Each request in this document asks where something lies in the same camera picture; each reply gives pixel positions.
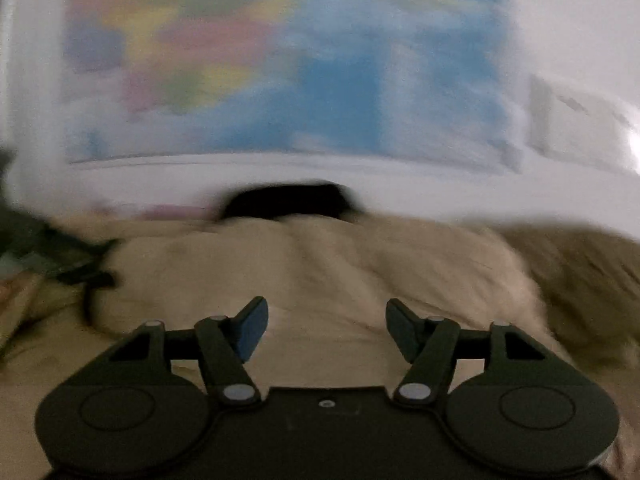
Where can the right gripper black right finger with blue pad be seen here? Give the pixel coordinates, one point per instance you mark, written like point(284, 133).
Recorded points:
point(428, 345)

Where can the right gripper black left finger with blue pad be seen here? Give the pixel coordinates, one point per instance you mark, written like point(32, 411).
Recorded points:
point(225, 345)

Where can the tan puffer down jacket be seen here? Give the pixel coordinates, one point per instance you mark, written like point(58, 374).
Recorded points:
point(573, 288)

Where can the colourful wall map poster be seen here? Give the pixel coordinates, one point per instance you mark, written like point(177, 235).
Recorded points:
point(408, 79)

